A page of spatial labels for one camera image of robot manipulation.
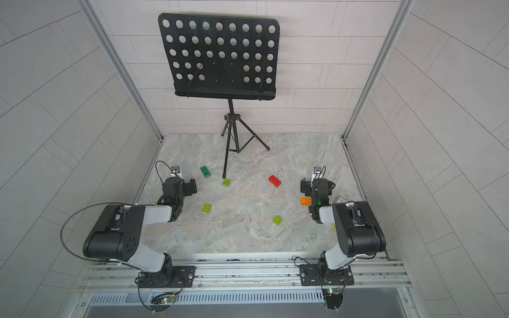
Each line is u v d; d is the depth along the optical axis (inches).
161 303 25.8
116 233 17.5
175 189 28.3
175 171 30.9
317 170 31.5
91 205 17.6
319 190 27.7
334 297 26.8
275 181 37.9
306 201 35.1
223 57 26.7
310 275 27.9
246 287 27.5
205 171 39.0
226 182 37.9
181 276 27.9
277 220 33.2
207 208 34.3
